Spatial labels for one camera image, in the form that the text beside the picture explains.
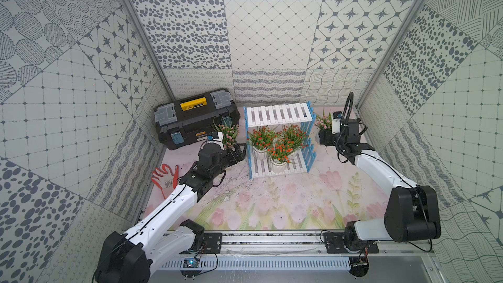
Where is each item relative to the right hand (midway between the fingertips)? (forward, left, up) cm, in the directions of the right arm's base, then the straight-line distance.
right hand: (330, 134), depth 90 cm
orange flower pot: (-12, +23, +1) cm, 26 cm away
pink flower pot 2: (-1, +5, +8) cm, 9 cm away
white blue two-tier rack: (-1, +26, +13) cm, 29 cm away
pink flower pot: (-2, +46, +2) cm, 47 cm away
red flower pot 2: (-4, +17, +1) cm, 18 cm away
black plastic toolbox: (+5, +68, +3) cm, 68 cm away
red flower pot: (-5, +32, +2) cm, 33 cm away
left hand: (-13, +38, +7) cm, 41 cm away
